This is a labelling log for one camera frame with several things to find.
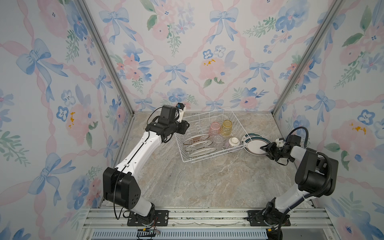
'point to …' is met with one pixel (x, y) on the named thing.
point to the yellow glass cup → (226, 128)
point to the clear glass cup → (218, 140)
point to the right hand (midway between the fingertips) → (262, 148)
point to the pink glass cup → (214, 129)
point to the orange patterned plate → (196, 139)
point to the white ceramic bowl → (234, 141)
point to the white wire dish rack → (199, 125)
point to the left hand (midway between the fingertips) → (186, 122)
